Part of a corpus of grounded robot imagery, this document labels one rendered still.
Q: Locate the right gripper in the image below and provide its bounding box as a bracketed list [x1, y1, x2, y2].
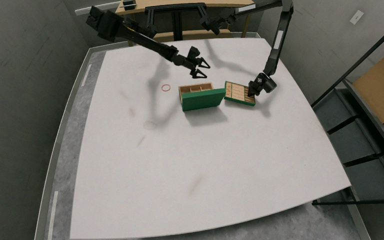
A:
[183, 57, 211, 79]

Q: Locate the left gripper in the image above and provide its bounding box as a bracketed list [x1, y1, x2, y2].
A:
[247, 80, 262, 97]

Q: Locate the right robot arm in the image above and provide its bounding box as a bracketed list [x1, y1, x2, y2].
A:
[85, 6, 200, 69]

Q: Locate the wooden jewelry box with green trim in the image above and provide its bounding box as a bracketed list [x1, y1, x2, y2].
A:
[178, 82, 226, 112]

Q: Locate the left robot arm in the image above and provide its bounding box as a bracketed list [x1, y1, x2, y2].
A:
[207, 0, 294, 93]

